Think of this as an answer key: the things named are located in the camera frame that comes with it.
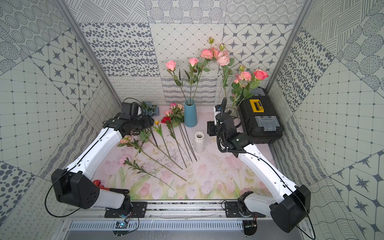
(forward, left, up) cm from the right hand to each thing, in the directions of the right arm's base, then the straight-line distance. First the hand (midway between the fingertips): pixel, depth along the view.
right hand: (213, 123), depth 77 cm
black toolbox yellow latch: (+8, -29, -8) cm, 32 cm away
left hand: (+3, +33, -2) cm, 33 cm away
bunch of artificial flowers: (+5, +38, -25) cm, 46 cm away
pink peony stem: (+20, -16, +9) cm, 27 cm away
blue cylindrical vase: (+17, +14, -11) cm, 25 cm away
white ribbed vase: (-5, +8, -13) cm, 16 cm away
